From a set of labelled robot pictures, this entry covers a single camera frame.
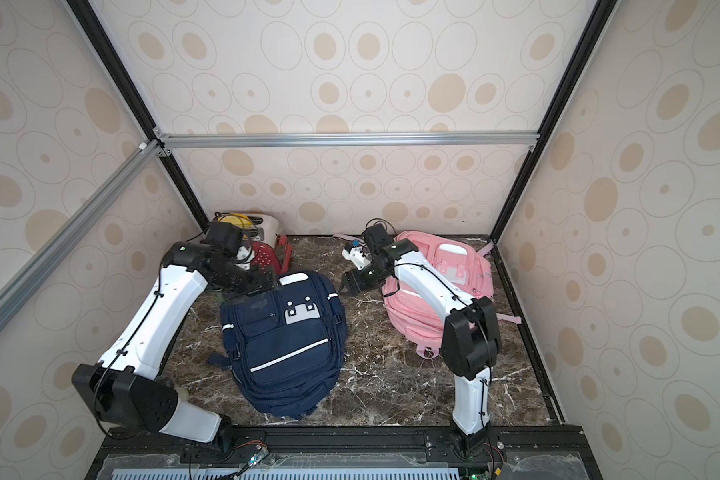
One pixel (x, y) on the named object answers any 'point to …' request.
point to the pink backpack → (459, 260)
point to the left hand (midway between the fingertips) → (274, 287)
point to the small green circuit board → (262, 452)
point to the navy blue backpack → (286, 344)
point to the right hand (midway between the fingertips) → (346, 294)
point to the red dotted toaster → (270, 248)
